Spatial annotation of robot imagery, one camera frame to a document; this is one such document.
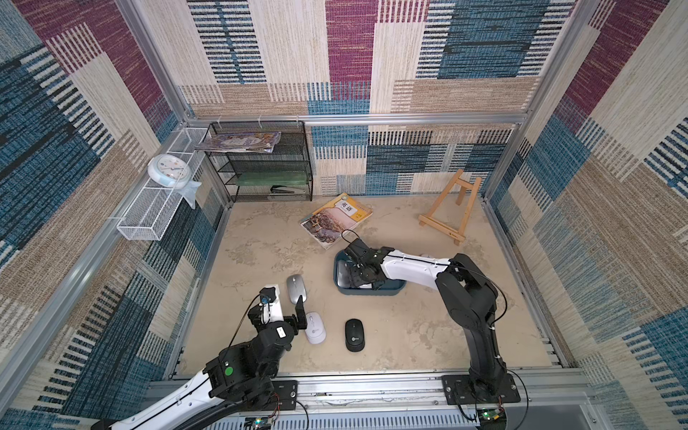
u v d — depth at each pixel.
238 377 0.52
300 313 0.68
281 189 1.08
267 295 0.61
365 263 0.74
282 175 1.13
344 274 0.93
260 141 0.88
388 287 0.87
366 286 0.88
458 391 0.73
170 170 0.76
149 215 0.91
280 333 0.54
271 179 1.12
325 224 1.11
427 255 1.02
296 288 0.92
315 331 0.83
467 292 0.52
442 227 1.04
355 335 0.84
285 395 0.73
